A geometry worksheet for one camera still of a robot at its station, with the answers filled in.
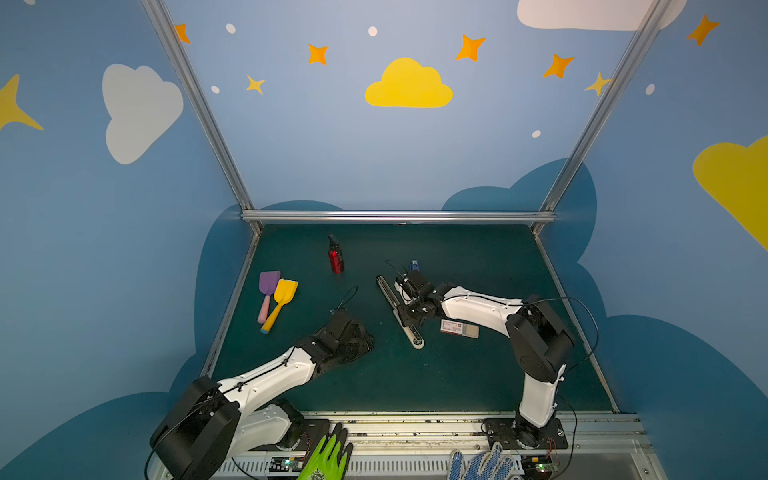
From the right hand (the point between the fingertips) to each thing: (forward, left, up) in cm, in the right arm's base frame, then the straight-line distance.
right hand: (406, 311), depth 93 cm
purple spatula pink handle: (+8, +48, -1) cm, 49 cm away
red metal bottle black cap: (+17, +25, +6) cm, 31 cm away
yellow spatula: (+6, +43, -3) cm, 43 cm away
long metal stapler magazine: (-6, -1, -2) cm, 6 cm away
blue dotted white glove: (-39, -21, -2) cm, 44 cm away
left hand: (-12, +8, +2) cm, 15 cm away
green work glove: (-39, +17, -2) cm, 43 cm away
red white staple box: (-4, -20, -4) cm, 21 cm away
